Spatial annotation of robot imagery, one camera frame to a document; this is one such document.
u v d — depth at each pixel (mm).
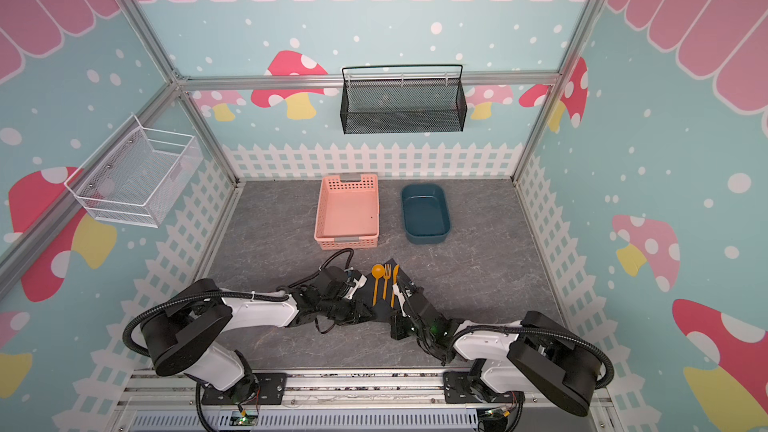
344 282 722
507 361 451
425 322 658
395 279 937
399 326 756
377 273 943
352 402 738
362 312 766
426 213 1119
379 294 895
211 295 498
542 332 465
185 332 450
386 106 1016
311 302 698
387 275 943
